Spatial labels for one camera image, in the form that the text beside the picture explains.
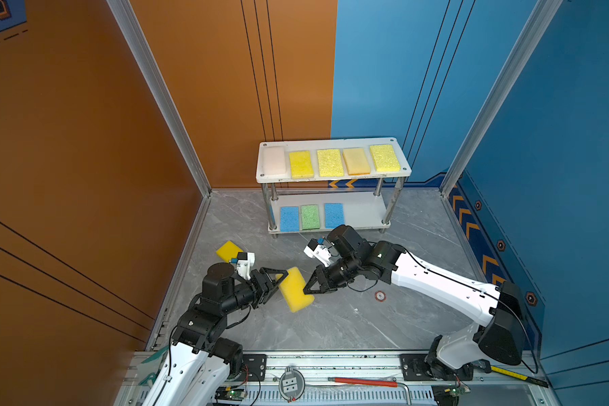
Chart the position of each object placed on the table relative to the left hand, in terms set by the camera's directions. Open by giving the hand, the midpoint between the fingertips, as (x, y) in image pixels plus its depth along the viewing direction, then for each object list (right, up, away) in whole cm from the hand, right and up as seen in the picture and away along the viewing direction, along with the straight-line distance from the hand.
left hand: (287, 276), depth 68 cm
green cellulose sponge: (+6, +16, +32) cm, 36 cm away
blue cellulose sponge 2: (+16, +16, +32) cm, 39 cm away
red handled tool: (+24, -31, +3) cm, 39 cm away
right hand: (+5, -4, -2) cm, 6 cm away
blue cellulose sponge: (-2, +15, +31) cm, 34 cm away
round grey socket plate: (+2, -27, -4) cm, 27 cm away
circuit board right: (+47, -32, +1) cm, 57 cm away
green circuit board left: (-17, -34, +3) cm, 38 cm away
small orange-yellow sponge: (+1, -3, 0) cm, 4 cm away
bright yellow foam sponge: (-26, +2, +30) cm, 40 cm away
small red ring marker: (+31, -12, +19) cm, 38 cm away
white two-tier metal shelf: (+28, +18, +36) cm, 49 cm away
